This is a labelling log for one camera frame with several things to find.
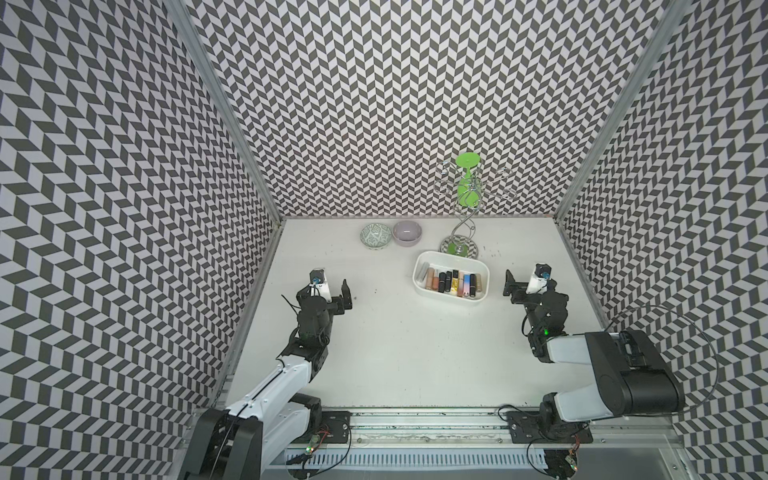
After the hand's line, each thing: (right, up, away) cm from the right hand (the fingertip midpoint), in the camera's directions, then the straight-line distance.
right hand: (522, 274), depth 90 cm
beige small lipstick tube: (-11, -4, +7) cm, 14 cm away
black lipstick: (-23, -4, +9) cm, 25 cm away
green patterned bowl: (-47, +12, +22) cm, 53 cm away
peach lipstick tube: (-27, -3, +9) cm, 29 cm away
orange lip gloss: (-25, -4, +9) cm, 27 cm away
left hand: (-58, -2, -4) cm, 58 cm away
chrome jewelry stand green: (-17, +26, -5) cm, 32 cm away
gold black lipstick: (-19, -3, +9) cm, 21 cm away
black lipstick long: (-13, -4, +7) cm, 16 cm away
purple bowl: (-34, +13, +21) cm, 42 cm away
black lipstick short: (-21, -3, +9) cm, 23 cm away
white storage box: (-20, +3, +16) cm, 25 cm away
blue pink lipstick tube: (-15, -4, +7) cm, 18 cm away
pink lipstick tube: (-17, -5, +7) cm, 19 cm away
